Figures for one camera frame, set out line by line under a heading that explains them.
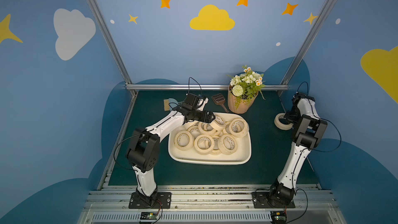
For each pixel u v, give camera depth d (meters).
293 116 0.91
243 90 0.86
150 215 0.72
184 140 0.95
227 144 0.93
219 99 1.15
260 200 0.74
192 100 0.72
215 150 0.88
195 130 0.98
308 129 0.64
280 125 0.98
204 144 0.92
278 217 0.73
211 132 0.91
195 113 0.77
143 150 0.49
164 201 0.74
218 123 0.98
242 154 0.91
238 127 0.98
